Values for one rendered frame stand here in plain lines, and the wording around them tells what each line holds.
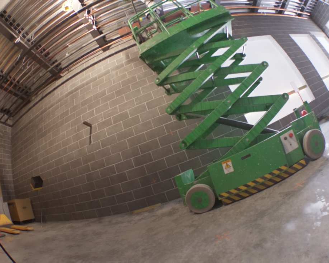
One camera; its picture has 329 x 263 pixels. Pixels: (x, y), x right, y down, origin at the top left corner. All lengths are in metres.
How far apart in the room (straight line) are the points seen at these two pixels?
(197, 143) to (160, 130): 1.30
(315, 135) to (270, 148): 0.59
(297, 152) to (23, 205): 6.09
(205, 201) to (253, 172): 0.54
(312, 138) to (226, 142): 0.99
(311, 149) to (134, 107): 3.05
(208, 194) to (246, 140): 0.67
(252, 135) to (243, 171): 0.41
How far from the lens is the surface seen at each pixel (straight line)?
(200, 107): 1.72
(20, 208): 5.33
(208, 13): 2.44
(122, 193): 3.02
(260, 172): 1.48
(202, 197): 1.50
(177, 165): 2.70
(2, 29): 4.65
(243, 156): 1.43
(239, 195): 1.52
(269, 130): 1.88
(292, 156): 1.64
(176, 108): 1.77
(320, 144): 1.80
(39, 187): 4.26
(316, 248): 0.74
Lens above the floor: 0.53
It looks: 16 degrees up
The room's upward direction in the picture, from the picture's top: 20 degrees counter-clockwise
